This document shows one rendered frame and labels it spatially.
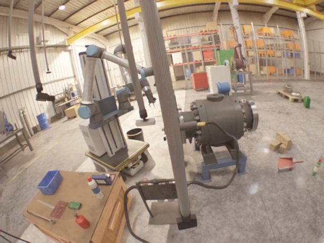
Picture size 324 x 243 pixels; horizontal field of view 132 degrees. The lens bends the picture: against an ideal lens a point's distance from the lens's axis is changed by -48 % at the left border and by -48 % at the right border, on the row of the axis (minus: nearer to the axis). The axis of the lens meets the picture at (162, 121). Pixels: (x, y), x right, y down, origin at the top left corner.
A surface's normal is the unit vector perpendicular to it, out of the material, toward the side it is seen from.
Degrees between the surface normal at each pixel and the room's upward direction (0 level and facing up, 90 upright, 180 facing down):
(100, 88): 90
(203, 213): 0
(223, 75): 90
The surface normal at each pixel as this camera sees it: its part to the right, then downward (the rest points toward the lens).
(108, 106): 0.82, 0.06
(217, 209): -0.18, -0.92
